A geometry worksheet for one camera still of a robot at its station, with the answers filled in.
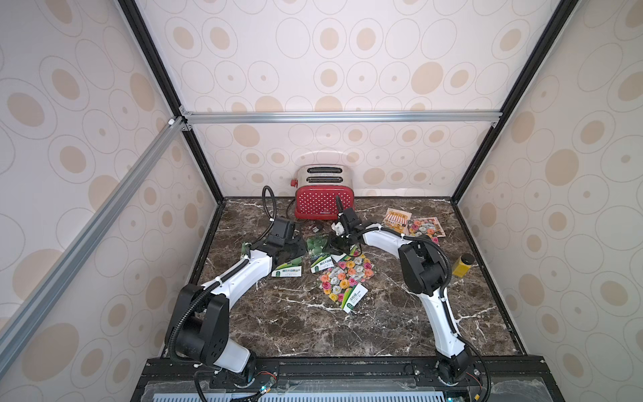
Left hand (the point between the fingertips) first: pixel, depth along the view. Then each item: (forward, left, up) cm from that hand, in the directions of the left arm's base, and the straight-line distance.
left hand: (311, 243), depth 88 cm
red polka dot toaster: (+24, -1, +4) cm, 24 cm away
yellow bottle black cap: (-5, -54, -6) cm, 55 cm away
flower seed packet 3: (+18, -50, -13) cm, 55 cm away
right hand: (+6, -7, -12) cm, 15 cm away
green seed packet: (-3, +9, -14) cm, 17 cm away
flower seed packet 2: (-2, -19, -13) cm, 23 cm away
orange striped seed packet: (+21, -36, -12) cm, 44 cm away
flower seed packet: (-10, -11, -14) cm, 20 cm away
